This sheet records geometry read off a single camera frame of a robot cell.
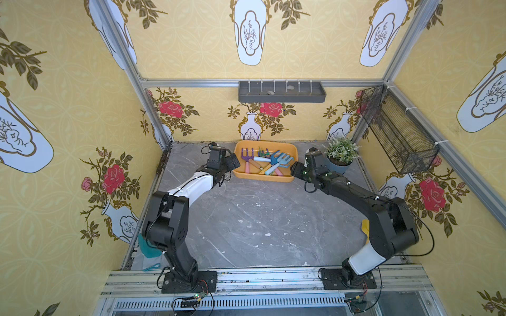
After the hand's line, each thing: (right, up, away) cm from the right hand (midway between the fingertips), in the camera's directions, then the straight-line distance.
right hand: (293, 169), depth 92 cm
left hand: (-29, +4, +3) cm, 29 cm away
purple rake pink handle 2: (-5, -2, +13) cm, 14 cm away
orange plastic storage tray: (+2, +11, +20) cm, 23 cm away
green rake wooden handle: (-14, +8, +21) cm, 27 cm away
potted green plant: (+22, +7, +1) cm, 24 cm away
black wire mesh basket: (+46, +12, -7) cm, 48 cm away
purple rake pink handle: (-23, +6, +20) cm, 31 cm away
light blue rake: (-14, +5, +18) cm, 23 cm away
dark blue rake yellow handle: (-7, +4, +18) cm, 20 cm away
